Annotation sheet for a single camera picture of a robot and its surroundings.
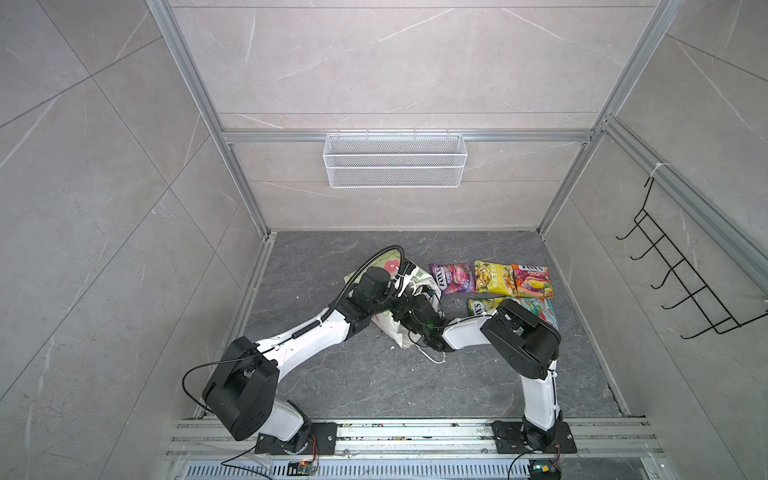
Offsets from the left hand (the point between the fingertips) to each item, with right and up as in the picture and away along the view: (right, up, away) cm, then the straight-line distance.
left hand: (414, 284), depth 82 cm
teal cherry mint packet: (+43, -10, +14) cm, 46 cm away
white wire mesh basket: (-5, +41, +19) cm, 45 cm away
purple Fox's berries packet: (+16, 0, +21) cm, 27 cm away
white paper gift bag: (-10, +2, -19) cm, 22 cm away
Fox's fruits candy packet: (+42, -1, +20) cm, 47 cm away
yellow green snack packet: (+29, 0, +19) cm, 35 cm away
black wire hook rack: (+61, -1, -18) cm, 64 cm away
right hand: (-7, -9, +15) cm, 19 cm away
